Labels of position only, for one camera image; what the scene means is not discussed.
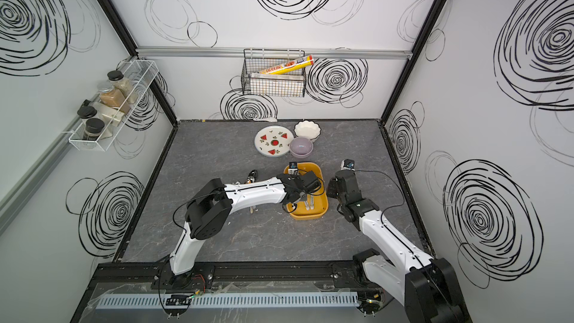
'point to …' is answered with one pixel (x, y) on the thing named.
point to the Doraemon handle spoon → (306, 203)
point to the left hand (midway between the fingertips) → (299, 192)
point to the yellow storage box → (297, 209)
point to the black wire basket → (288, 84)
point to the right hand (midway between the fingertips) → (336, 181)
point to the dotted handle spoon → (312, 202)
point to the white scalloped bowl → (307, 128)
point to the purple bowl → (301, 147)
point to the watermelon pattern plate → (273, 141)
